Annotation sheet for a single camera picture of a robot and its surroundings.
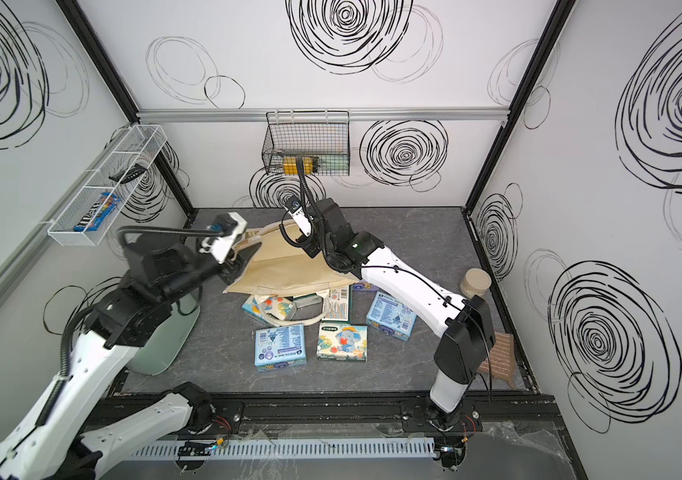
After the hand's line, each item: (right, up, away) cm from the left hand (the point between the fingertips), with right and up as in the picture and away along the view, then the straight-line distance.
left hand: (250, 234), depth 62 cm
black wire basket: (+8, +31, +37) cm, 49 cm away
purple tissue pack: (+26, -17, +32) cm, 44 cm away
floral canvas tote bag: (0, -10, +31) cm, 32 cm away
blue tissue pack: (+33, -24, +23) cm, 47 cm away
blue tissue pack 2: (+3, -30, +17) cm, 35 cm away
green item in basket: (+17, +21, +25) cm, 37 cm away
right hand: (+11, +3, +14) cm, 18 cm away
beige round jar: (+61, -14, +29) cm, 69 cm away
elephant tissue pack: (0, -21, +25) cm, 33 cm away
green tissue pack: (+18, -21, +25) cm, 37 cm away
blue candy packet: (-40, +5, +10) cm, 42 cm away
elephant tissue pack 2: (+18, -29, +19) cm, 39 cm away
